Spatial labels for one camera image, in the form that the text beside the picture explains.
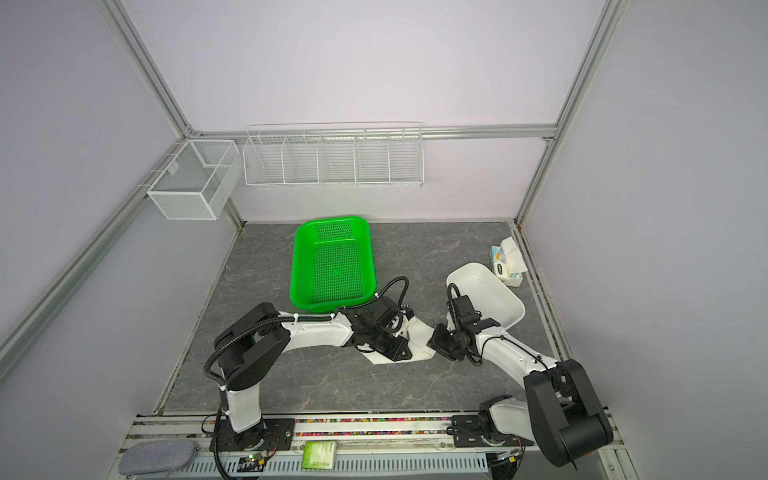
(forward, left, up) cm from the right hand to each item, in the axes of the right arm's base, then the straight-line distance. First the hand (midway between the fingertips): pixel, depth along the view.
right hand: (433, 347), depth 87 cm
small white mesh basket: (+44, +76, +27) cm, 92 cm away
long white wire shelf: (+54, +31, +31) cm, 69 cm away
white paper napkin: (+2, +3, 0) cm, 4 cm away
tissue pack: (+27, -27, +6) cm, 38 cm away
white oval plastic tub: (+16, -19, +3) cm, 25 cm away
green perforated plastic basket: (+31, +35, 0) cm, 47 cm away
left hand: (-5, +7, +1) cm, 8 cm away
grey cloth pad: (-27, +69, +3) cm, 74 cm away
